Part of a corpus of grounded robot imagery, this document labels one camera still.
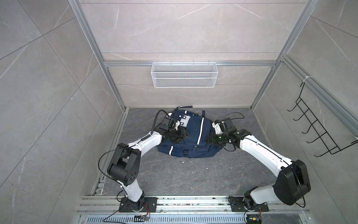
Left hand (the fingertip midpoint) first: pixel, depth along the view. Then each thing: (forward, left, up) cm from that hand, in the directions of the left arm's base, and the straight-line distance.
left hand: (190, 134), depth 87 cm
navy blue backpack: (-7, -3, -2) cm, 8 cm away
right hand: (-5, -11, 0) cm, 12 cm away
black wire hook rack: (-16, -62, +17) cm, 66 cm away
